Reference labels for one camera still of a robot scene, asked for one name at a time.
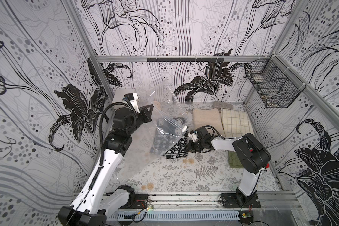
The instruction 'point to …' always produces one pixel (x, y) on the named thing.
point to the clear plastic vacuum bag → (165, 97)
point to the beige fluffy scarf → (208, 117)
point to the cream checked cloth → (235, 123)
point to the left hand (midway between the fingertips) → (155, 109)
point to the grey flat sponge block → (219, 104)
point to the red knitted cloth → (268, 165)
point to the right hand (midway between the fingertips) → (185, 148)
